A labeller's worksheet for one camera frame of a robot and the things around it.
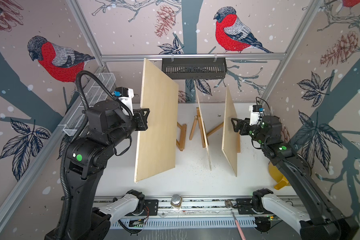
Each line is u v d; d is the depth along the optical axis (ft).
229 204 2.50
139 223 2.31
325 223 1.22
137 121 1.49
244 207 2.39
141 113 1.48
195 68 3.42
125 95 1.45
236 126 2.19
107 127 1.16
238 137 3.14
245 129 2.11
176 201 2.16
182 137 3.12
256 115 2.05
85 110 1.09
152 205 2.42
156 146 1.96
